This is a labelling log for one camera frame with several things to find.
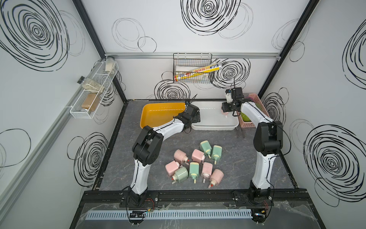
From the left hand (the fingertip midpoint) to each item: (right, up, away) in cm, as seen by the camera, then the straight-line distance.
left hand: (191, 114), depth 97 cm
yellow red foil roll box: (-8, +24, -11) cm, 27 cm away
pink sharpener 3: (+3, -24, -15) cm, 28 cm away
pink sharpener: (+24, 0, +2) cm, 24 cm away
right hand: (+25, +6, +2) cm, 26 cm away
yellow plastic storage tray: (-29, 0, +13) cm, 32 cm away
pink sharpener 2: (-7, -24, -17) cm, 30 cm away
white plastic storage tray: (+16, -3, +11) cm, 20 cm away
